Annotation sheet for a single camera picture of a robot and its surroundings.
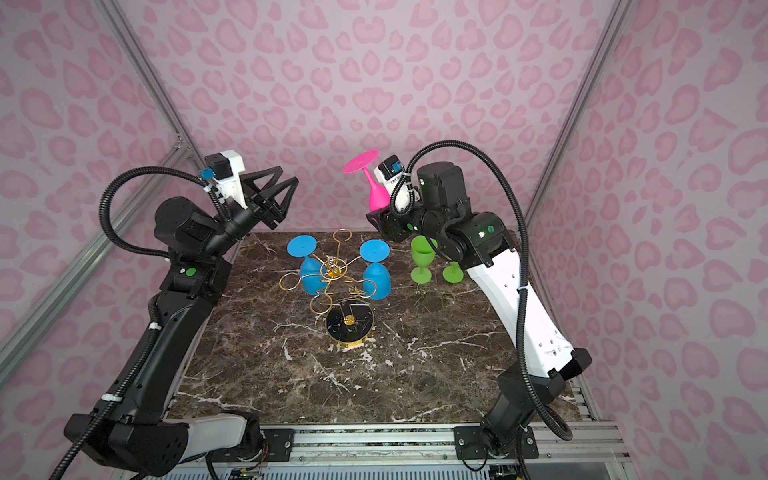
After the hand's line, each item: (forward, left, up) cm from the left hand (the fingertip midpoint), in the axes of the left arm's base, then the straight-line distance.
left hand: (286, 169), depth 55 cm
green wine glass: (+11, -29, -39) cm, 50 cm away
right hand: (-1, -17, -8) cm, 19 cm away
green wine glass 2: (+14, -41, -55) cm, 69 cm away
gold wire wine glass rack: (-4, -6, -51) cm, 52 cm away
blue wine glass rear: (-2, -15, -35) cm, 38 cm away
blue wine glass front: (-1, +2, -33) cm, 33 cm away
